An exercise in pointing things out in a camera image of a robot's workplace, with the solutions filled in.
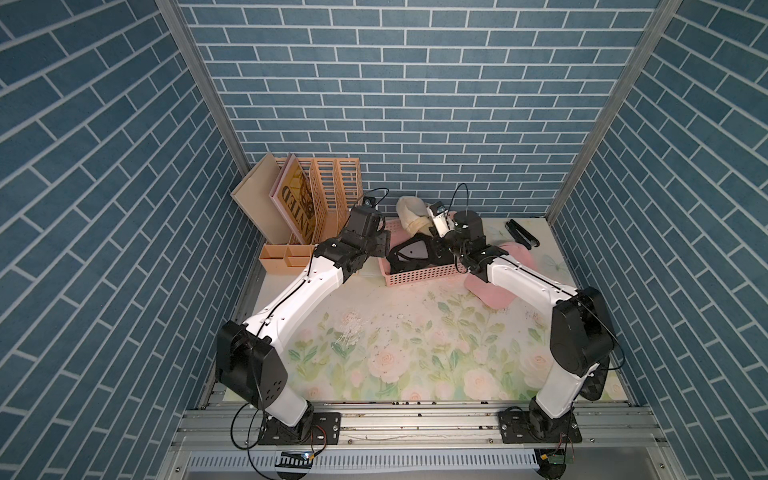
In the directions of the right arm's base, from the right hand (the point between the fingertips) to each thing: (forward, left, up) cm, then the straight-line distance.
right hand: (434, 227), depth 90 cm
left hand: (-8, +15, +4) cm, 17 cm away
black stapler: (+18, -36, -20) cm, 45 cm away
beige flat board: (+3, +56, +6) cm, 57 cm away
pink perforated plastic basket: (-9, +12, -15) cm, 22 cm away
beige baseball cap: (+1, +7, +4) cm, 8 cm away
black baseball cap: (+2, +4, -15) cm, 15 cm away
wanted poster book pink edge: (+8, +46, +3) cm, 47 cm away
